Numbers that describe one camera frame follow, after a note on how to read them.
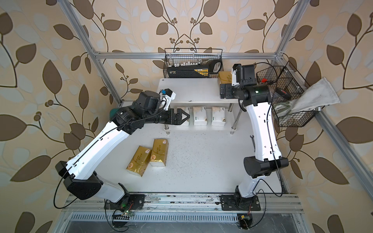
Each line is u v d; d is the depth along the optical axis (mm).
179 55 908
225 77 764
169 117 566
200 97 752
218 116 964
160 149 858
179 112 561
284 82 805
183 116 578
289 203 753
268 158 422
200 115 960
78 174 391
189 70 807
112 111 1139
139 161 824
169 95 583
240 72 510
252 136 990
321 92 595
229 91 638
